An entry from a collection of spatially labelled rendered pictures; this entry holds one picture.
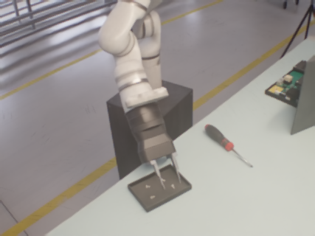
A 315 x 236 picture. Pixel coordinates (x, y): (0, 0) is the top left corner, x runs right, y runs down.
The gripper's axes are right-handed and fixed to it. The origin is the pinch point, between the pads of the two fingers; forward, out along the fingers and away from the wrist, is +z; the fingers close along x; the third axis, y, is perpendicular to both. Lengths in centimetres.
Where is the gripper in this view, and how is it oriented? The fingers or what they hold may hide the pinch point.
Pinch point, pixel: (172, 185)
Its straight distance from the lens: 71.3
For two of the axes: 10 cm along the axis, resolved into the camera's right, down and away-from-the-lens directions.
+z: 3.4, 9.4, -1.0
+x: -9.0, 2.9, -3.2
